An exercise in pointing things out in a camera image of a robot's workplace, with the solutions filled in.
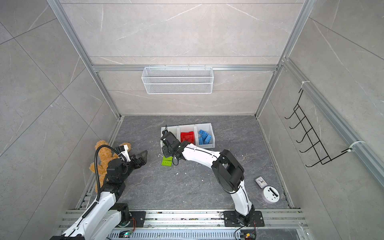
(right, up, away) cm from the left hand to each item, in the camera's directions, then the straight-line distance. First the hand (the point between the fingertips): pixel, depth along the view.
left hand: (140, 150), depth 83 cm
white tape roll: (+72, -24, -4) cm, 76 cm away
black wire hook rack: (+85, +4, -18) cm, 87 cm away
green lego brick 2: (+13, -10, +10) cm, 19 cm away
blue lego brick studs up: (+37, +8, +21) cm, 43 cm away
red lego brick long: (+27, +8, +21) cm, 35 cm away
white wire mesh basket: (+19, +45, +18) cm, 52 cm away
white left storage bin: (+17, +11, +19) cm, 28 cm away
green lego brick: (+15, -7, +11) cm, 20 cm away
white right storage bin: (+41, +2, +20) cm, 46 cm away
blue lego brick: (+35, +4, +18) cm, 39 cm away
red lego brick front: (+27, +5, +18) cm, 33 cm away
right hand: (+13, +1, +8) cm, 15 cm away
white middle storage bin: (+25, +12, +24) cm, 36 cm away
